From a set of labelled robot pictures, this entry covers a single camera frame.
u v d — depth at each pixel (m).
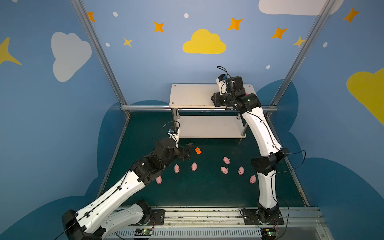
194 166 0.91
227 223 0.74
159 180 0.84
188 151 0.63
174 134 0.59
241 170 0.90
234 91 0.58
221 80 0.68
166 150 0.50
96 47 0.82
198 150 0.98
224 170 0.90
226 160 0.93
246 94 0.59
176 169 0.90
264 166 0.53
